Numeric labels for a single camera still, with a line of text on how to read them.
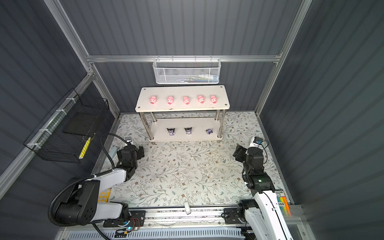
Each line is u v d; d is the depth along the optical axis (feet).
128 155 2.29
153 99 2.53
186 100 2.50
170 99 2.52
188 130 3.16
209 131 3.18
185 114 3.92
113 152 2.59
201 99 2.52
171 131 3.15
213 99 2.52
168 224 2.41
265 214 1.51
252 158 1.78
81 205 1.39
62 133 2.35
